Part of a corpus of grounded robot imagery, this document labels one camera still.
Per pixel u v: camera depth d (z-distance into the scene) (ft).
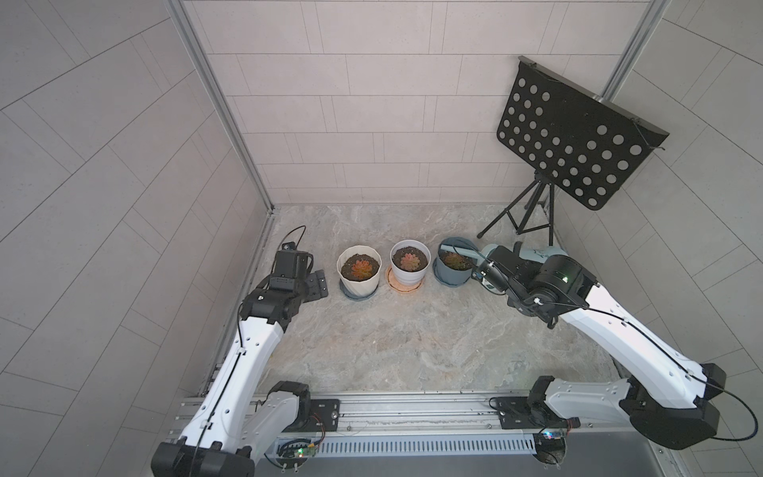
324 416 2.32
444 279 2.99
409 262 2.93
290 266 1.81
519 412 2.19
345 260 2.96
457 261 2.88
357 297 2.98
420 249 3.06
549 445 2.24
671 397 1.25
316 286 2.21
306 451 2.14
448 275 2.93
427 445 2.23
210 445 1.18
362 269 2.84
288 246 2.15
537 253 2.33
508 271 1.56
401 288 3.07
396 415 2.37
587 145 2.32
